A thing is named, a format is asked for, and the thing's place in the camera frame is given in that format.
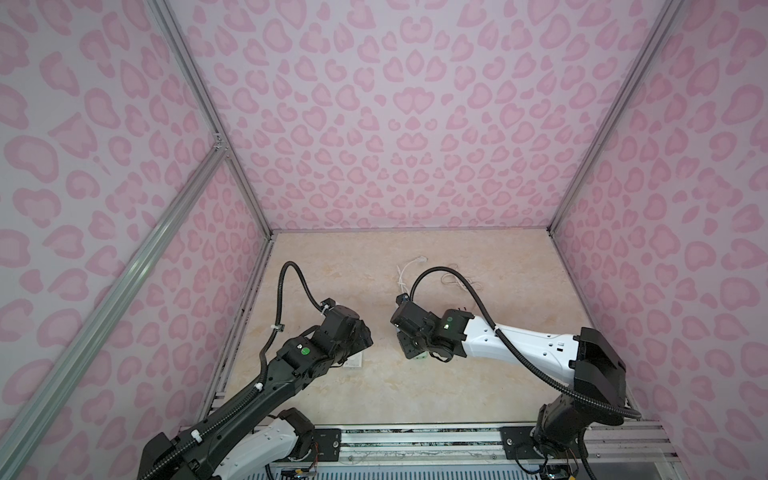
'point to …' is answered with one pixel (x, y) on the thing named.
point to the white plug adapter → (354, 361)
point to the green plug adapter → (422, 357)
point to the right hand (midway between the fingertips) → (403, 339)
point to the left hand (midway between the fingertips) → (369, 336)
